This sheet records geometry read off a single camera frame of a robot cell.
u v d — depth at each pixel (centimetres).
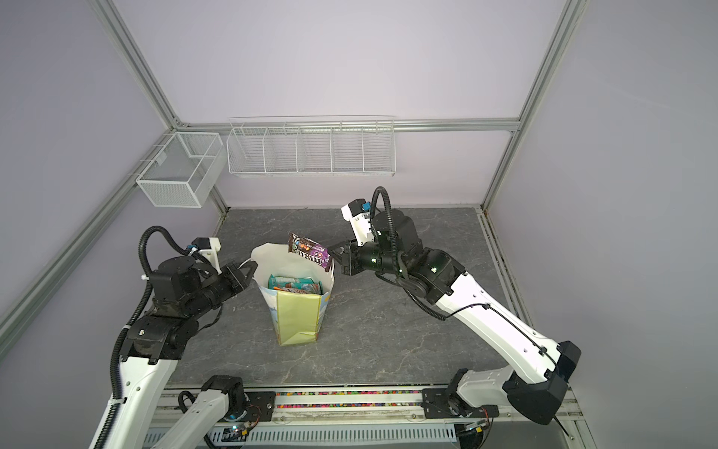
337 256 60
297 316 71
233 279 58
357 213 54
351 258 52
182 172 97
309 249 63
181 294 48
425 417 73
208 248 60
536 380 40
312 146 99
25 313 52
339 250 58
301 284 85
